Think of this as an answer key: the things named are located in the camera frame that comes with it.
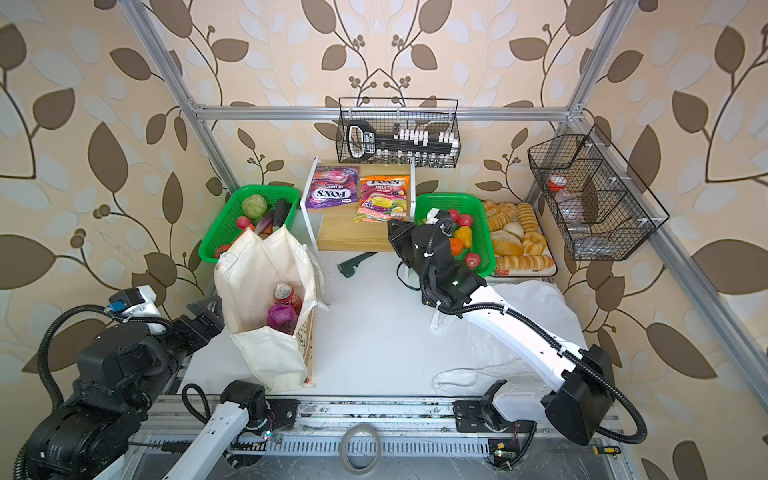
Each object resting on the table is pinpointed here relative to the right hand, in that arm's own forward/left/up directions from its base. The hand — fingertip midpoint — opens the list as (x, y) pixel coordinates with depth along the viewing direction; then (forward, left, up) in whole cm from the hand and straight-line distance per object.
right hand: (388, 223), depth 70 cm
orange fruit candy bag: (+7, +1, +1) cm, 8 cm away
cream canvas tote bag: (-2, +36, -25) cm, 44 cm away
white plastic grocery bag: (-25, -27, -31) cm, 48 cm away
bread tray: (+16, -47, -31) cm, 59 cm away
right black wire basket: (+10, -60, -7) cm, 61 cm away
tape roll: (-37, +9, -36) cm, 52 cm away
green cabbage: (+35, +51, -26) cm, 67 cm away
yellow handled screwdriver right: (-43, -50, -34) cm, 74 cm away
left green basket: (+26, +60, -29) cm, 72 cm away
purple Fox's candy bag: (+13, +14, +1) cm, 19 cm away
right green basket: (+35, -30, -28) cm, 54 cm away
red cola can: (-5, +30, -23) cm, 39 cm away
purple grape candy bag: (-12, +29, -22) cm, 39 cm away
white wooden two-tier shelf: (+15, +17, -18) cm, 30 cm away
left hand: (-21, +35, 0) cm, 41 cm away
